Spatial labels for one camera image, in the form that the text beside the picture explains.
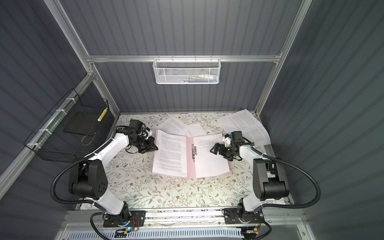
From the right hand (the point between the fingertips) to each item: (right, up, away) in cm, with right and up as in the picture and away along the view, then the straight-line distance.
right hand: (218, 153), depth 92 cm
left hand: (-37, +4, -4) cm, 37 cm away
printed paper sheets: (+25, +21, +24) cm, 40 cm away
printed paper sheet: (-30, 0, -1) cm, 30 cm away
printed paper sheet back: (-31, +17, +20) cm, 41 cm away
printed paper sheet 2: (-16, +14, +20) cm, 29 cm away
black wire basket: (-75, +15, -18) cm, 79 cm away
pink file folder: (-20, -2, +2) cm, 20 cm away
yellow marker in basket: (-66, +24, -10) cm, 71 cm away
